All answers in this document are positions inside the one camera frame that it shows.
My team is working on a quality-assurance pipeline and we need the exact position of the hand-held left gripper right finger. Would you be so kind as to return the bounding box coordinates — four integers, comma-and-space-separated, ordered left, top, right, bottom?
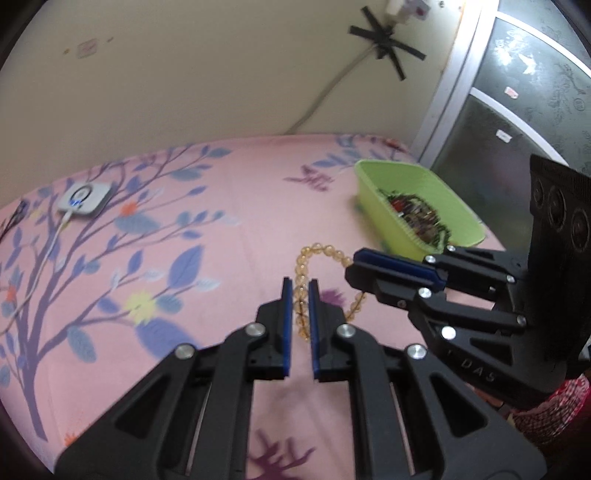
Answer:
308, 278, 548, 480

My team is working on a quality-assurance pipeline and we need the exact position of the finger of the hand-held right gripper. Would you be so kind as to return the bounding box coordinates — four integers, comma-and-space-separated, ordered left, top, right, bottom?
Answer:
352, 247, 528, 297
344, 263, 530, 334

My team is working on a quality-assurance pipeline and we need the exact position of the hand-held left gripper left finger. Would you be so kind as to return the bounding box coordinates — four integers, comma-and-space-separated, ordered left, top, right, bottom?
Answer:
54, 277, 296, 480

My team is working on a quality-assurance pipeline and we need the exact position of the pile of bead jewelry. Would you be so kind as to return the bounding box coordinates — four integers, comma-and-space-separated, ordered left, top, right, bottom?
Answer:
379, 188, 452, 253

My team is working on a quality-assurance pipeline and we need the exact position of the yellow bead bracelet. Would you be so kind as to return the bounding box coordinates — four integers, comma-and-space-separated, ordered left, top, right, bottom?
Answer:
293, 242, 366, 343

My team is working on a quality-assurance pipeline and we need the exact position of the green plastic basket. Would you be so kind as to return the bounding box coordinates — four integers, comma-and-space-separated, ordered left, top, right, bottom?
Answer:
353, 159, 487, 262

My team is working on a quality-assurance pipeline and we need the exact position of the red checkered cloth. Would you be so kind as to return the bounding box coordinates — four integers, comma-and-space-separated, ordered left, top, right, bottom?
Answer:
512, 373, 591, 445

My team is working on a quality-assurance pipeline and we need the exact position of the pink tree-print bedsheet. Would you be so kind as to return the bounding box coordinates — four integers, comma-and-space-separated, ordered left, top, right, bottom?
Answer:
0, 133, 522, 480

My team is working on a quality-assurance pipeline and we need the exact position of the black tape cross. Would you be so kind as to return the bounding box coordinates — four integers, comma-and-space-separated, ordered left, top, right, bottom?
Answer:
348, 6, 428, 82

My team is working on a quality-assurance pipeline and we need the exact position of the white square charger device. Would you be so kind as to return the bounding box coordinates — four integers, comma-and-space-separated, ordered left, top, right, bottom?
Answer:
57, 182, 113, 218

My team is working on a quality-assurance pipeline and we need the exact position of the white window frame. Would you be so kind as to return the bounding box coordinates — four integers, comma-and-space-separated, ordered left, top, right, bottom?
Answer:
409, 0, 574, 172

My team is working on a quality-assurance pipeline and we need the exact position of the wall power cable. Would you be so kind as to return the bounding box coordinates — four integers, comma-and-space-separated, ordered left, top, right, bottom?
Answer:
288, 44, 376, 136

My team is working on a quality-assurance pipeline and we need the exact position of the white wall power strip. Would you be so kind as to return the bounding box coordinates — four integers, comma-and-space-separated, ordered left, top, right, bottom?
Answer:
385, 0, 435, 22

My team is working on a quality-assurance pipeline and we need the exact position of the thin black cable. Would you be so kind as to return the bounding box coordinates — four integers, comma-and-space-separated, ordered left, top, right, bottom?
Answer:
0, 200, 29, 241

